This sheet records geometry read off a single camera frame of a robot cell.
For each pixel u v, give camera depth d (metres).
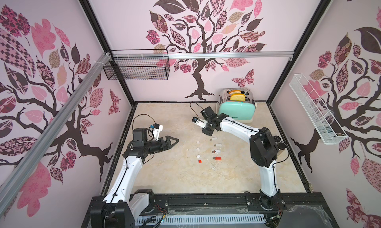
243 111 0.98
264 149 0.52
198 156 0.90
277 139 0.88
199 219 0.70
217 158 0.90
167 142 0.68
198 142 0.97
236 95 0.97
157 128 0.73
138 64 1.37
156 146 0.68
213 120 0.71
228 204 0.75
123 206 0.41
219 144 0.95
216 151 0.92
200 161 0.88
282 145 0.84
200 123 0.85
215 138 0.98
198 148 0.93
